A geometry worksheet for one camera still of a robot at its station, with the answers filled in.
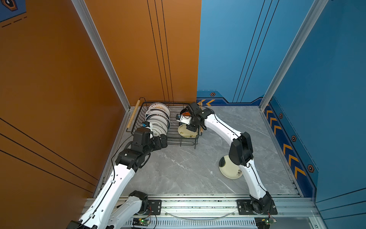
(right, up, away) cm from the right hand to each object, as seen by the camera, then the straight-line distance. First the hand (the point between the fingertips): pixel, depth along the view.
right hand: (188, 124), depth 96 cm
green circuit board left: (-24, -48, -25) cm, 59 cm away
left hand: (-15, -6, -20) cm, 26 cm away
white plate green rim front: (-19, -2, -5) cm, 20 cm away
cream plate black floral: (+26, -28, -11) cm, 39 cm away
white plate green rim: (-24, +5, +1) cm, 25 cm away
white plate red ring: (-21, +12, +7) cm, 26 cm away
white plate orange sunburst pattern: (-21, +9, +2) cm, 23 cm away
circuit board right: (+38, -48, -26) cm, 66 cm away
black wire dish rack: (-7, +2, -10) cm, 13 cm away
